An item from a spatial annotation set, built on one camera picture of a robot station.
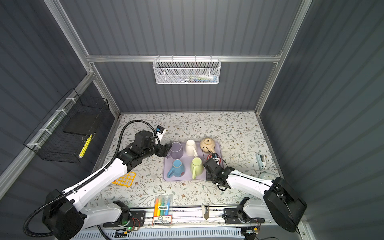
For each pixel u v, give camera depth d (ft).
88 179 1.49
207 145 3.02
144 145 1.97
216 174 2.16
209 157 2.83
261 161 2.99
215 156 2.61
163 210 2.47
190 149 2.99
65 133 2.36
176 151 2.92
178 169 2.68
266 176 2.79
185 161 3.07
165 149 2.35
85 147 2.24
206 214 2.42
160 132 2.27
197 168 2.69
